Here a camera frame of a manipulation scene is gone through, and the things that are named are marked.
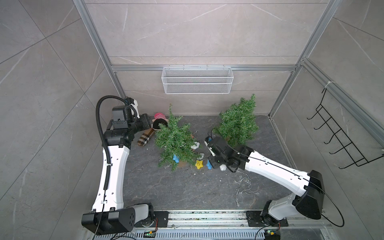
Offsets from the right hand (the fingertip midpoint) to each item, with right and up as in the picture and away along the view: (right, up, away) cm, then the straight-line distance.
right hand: (214, 156), depth 78 cm
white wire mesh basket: (-10, +48, +23) cm, 54 cm away
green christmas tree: (-20, +9, -7) cm, 23 cm away
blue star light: (-20, -1, -2) cm, 20 cm away
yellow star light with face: (-7, -7, +12) cm, 16 cm away
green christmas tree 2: (+14, +18, +4) cm, 23 cm away
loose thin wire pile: (+19, -17, +8) cm, 27 cm away
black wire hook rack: (+56, +12, -9) cm, 58 cm away
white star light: (-7, -1, +8) cm, 10 cm away
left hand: (-33, +21, -7) cm, 40 cm away
